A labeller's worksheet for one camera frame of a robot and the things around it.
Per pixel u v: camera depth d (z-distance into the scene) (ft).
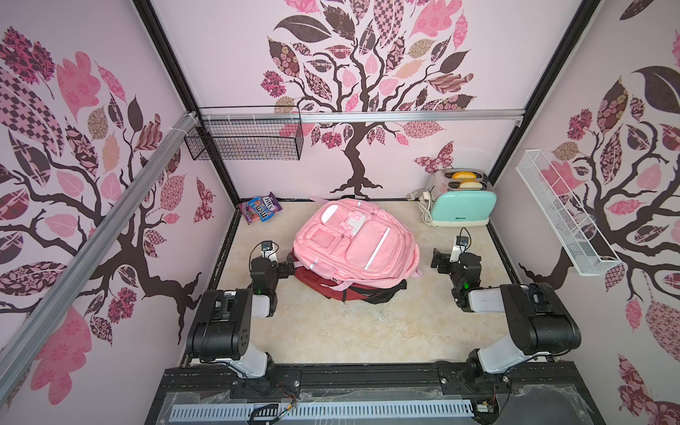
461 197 3.29
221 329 1.49
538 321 1.51
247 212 3.73
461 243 2.61
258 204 3.76
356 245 3.05
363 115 3.03
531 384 2.39
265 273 2.36
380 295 2.84
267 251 2.62
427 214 3.50
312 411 2.29
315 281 2.90
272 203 3.86
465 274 2.38
